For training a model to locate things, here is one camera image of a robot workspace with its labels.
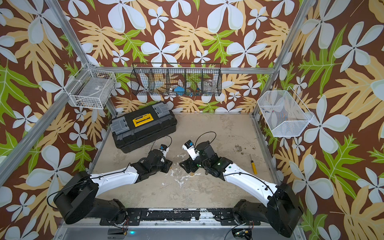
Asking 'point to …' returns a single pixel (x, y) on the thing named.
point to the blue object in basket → (179, 90)
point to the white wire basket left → (92, 88)
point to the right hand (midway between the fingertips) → (184, 159)
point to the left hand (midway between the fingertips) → (171, 160)
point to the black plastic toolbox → (140, 127)
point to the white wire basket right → (284, 112)
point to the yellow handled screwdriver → (254, 167)
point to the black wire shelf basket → (188, 79)
